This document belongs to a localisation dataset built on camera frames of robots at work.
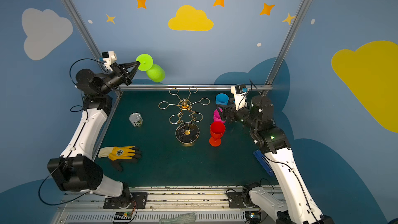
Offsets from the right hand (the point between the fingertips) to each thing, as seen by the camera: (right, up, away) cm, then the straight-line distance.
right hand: (225, 100), depth 64 cm
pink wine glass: (-1, -8, +23) cm, 25 cm away
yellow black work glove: (-56, -30, +22) cm, 68 cm away
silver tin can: (-52, -11, +34) cm, 63 cm away
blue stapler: (+25, -34, +21) cm, 47 cm away
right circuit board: (+15, -56, +9) cm, 58 cm away
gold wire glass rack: (-19, -18, +33) cm, 43 cm away
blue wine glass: (+3, +3, +34) cm, 35 cm away
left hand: (-36, +16, -2) cm, 39 cm away
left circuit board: (-48, -55, +9) cm, 74 cm away
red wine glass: (-1, -15, +22) cm, 27 cm away
